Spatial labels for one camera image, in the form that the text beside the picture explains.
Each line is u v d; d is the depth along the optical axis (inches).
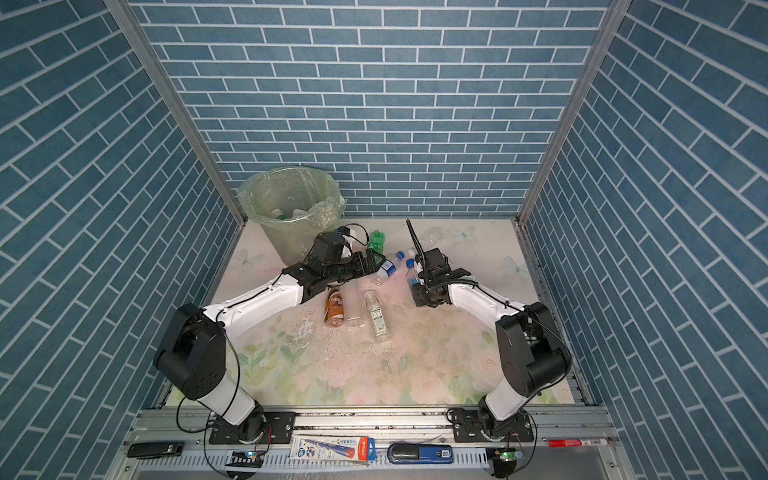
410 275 37.3
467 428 28.9
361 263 29.7
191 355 17.5
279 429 28.7
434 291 26.2
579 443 27.9
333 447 27.5
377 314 34.9
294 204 41.3
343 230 31.3
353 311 37.1
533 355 17.8
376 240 41.1
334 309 35.3
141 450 26.7
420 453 26.2
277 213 40.0
